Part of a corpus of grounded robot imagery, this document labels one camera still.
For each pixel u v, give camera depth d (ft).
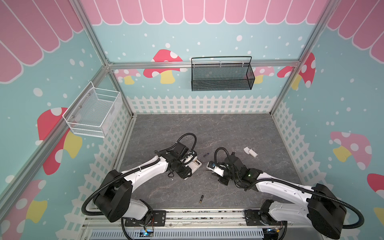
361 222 1.29
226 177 2.35
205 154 3.21
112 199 1.39
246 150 3.27
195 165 2.85
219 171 2.33
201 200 2.61
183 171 2.48
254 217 2.43
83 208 1.31
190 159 2.38
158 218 2.45
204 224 2.42
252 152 3.25
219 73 3.08
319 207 1.35
